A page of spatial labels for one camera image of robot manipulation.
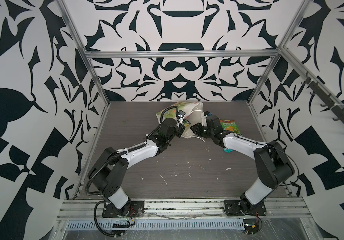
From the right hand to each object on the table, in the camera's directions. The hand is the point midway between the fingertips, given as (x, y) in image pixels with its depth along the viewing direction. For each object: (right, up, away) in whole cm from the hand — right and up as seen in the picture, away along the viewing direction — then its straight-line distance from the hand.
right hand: (191, 126), depth 90 cm
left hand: (-6, +6, -6) cm, 10 cm away
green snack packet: (+28, 0, +12) cm, 30 cm away
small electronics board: (+26, -46, -19) cm, 56 cm away
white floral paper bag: (0, +8, -6) cm, 10 cm away
